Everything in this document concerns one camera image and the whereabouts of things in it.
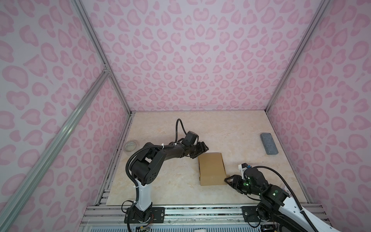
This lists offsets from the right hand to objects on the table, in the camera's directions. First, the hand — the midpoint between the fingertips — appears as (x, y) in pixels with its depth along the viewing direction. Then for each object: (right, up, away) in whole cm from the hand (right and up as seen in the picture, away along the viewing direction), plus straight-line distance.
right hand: (226, 182), depth 77 cm
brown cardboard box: (-7, +5, +6) cm, 11 cm away
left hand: (-9, +14, +17) cm, 24 cm away
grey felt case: (+34, +18, +21) cm, 44 cm away
